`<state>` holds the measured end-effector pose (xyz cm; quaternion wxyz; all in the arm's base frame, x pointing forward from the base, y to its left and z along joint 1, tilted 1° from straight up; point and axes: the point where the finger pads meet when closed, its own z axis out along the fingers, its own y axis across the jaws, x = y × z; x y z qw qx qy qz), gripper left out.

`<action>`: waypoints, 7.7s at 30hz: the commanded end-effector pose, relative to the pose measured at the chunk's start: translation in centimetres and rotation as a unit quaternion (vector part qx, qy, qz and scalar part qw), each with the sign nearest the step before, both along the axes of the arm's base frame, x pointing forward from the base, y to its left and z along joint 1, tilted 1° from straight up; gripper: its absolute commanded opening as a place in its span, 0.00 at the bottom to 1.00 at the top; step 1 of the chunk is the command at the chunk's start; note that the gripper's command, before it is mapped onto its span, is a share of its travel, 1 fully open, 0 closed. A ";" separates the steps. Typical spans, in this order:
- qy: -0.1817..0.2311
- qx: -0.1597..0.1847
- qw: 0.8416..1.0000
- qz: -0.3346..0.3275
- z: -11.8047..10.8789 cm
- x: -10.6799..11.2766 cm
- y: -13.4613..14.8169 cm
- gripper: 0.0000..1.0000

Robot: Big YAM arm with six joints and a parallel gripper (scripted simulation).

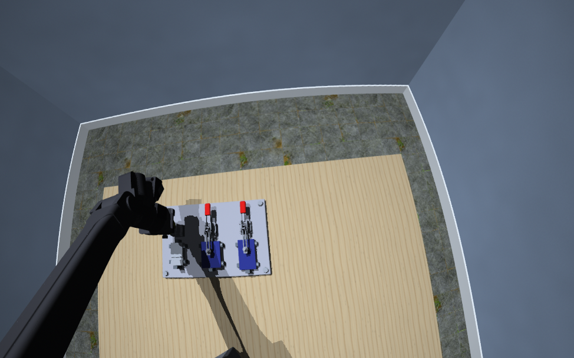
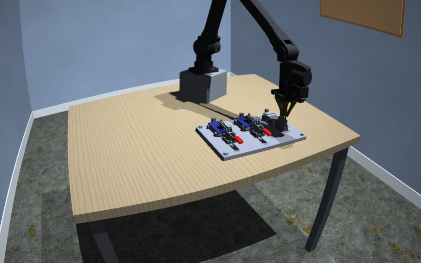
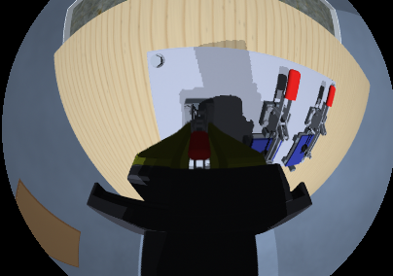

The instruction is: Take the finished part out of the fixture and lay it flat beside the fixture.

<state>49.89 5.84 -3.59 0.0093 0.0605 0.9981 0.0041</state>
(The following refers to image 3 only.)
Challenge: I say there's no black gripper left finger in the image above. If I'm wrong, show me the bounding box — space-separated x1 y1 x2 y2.
131 122 191 168

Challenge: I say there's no blue rectangular block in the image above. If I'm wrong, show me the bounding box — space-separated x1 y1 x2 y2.
249 134 282 158
284 132 314 167

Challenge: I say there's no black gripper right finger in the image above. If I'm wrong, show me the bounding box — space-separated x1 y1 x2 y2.
208 122 267 168

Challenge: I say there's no grey fixture plate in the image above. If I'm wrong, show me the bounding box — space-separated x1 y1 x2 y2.
147 47 336 166

